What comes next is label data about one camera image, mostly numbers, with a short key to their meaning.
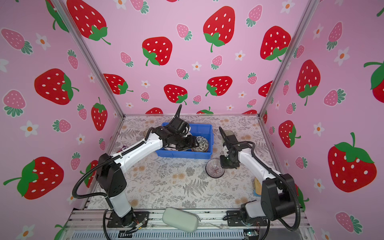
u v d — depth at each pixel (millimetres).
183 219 722
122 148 983
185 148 734
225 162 761
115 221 731
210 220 749
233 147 625
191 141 733
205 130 1104
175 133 644
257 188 800
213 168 897
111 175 446
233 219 734
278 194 435
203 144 959
